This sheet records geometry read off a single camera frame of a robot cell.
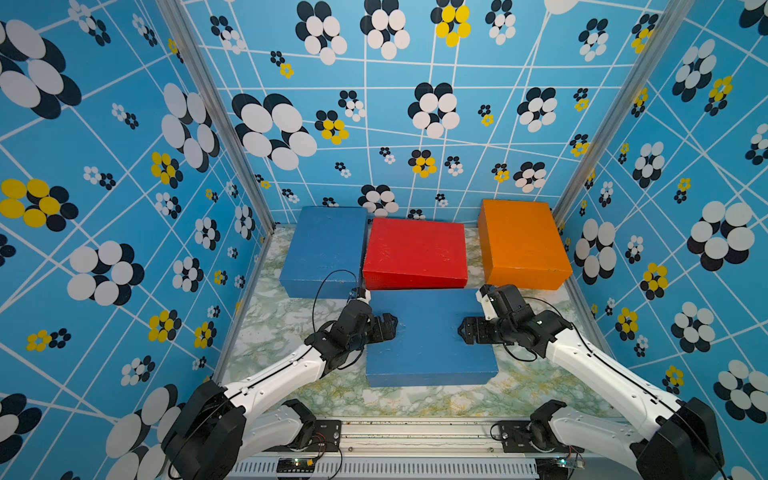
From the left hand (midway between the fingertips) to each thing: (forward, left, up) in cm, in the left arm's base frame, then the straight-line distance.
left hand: (391, 320), depth 83 cm
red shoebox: (+23, -8, +1) cm, 25 cm away
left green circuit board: (-32, +23, -13) cm, 42 cm away
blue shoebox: (+30, +23, +1) cm, 38 cm away
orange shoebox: (+27, -44, +1) cm, 52 cm away
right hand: (-2, -23, 0) cm, 23 cm away
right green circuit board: (-32, -43, -9) cm, 54 cm away
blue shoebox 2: (-8, -10, 0) cm, 13 cm away
